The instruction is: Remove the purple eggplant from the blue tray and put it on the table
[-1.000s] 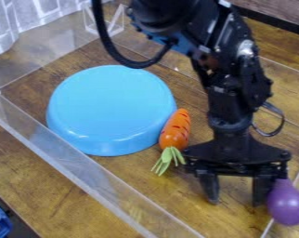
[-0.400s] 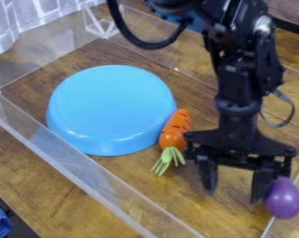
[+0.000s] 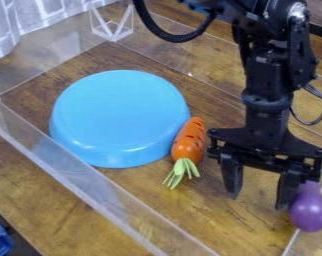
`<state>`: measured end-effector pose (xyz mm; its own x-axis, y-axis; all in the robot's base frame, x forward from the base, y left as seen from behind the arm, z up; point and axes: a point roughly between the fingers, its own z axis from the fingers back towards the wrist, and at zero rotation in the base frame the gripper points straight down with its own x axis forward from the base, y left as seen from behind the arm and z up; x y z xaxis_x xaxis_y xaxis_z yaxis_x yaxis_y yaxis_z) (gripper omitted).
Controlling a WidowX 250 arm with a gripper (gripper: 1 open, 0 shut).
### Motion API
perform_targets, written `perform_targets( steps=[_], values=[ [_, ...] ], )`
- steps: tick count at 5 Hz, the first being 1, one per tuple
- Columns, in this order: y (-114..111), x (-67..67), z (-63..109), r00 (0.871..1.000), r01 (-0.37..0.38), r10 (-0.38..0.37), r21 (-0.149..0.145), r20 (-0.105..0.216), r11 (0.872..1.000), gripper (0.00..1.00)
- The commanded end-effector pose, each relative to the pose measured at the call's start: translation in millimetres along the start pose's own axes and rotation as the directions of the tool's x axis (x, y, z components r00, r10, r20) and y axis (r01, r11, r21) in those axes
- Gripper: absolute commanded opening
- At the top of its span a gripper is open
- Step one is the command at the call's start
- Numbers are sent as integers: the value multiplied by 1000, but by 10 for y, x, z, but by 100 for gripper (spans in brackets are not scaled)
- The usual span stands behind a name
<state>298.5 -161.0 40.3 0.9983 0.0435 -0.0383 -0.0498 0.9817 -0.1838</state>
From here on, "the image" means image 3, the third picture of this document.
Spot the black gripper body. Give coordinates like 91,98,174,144
208,59,322,182

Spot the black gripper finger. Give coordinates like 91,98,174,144
220,154,243,199
275,170,300,210

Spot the purple toy eggplant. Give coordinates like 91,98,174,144
288,181,322,232

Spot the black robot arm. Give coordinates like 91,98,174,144
183,0,322,209

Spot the blue round tray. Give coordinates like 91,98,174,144
49,70,191,168

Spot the orange toy carrot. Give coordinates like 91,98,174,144
163,117,206,190

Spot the white curtain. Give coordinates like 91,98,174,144
0,0,119,59

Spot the clear acrylic enclosure wall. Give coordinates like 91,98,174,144
0,0,322,256

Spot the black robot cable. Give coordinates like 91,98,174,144
132,0,218,44

